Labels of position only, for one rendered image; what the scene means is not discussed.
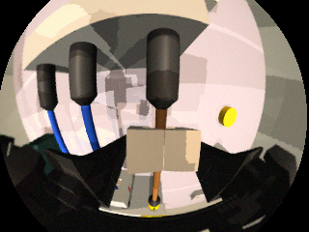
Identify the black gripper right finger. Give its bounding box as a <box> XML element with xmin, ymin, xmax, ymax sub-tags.
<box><xmin>196</xmin><ymin>142</ymin><xmax>263</xmax><ymax>202</ymax></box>

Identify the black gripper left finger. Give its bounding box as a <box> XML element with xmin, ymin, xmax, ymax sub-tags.
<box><xmin>43</xmin><ymin>135</ymin><xmax>127</xmax><ymax>209</ymax></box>

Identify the yellow round disc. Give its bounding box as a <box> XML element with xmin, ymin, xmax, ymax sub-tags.
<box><xmin>219</xmin><ymin>105</ymin><xmax>237</xmax><ymax>128</ymax></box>

